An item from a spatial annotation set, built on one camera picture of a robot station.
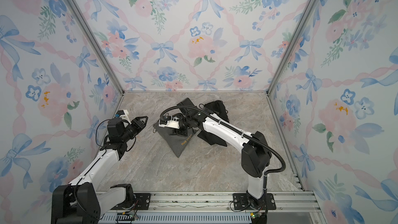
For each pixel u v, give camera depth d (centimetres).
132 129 73
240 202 73
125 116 76
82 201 40
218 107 101
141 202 75
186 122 61
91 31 87
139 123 74
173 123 68
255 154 46
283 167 43
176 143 88
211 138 92
